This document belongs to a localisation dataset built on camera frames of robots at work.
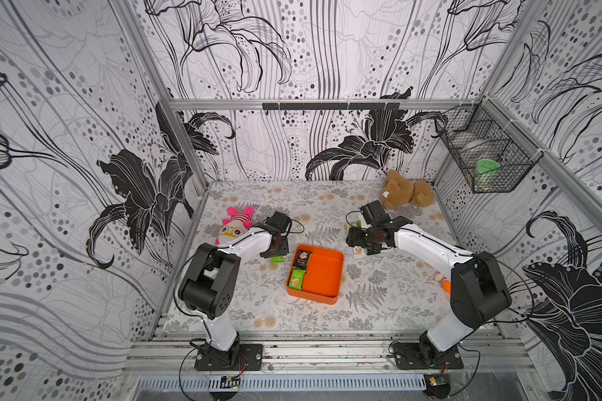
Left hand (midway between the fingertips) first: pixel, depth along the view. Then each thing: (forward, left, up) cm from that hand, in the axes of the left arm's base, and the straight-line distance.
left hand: (279, 253), depth 95 cm
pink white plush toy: (+11, +17, +4) cm, 21 cm away
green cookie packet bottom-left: (-11, -7, +2) cm, 13 cm away
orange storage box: (-9, -14, +1) cm, 17 cm away
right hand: (+4, -29, +7) cm, 30 cm away
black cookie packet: (-3, -9, +2) cm, 10 cm away
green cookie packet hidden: (-4, +1, +2) cm, 5 cm away
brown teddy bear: (+26, -49, +9) cm, 56 cm away
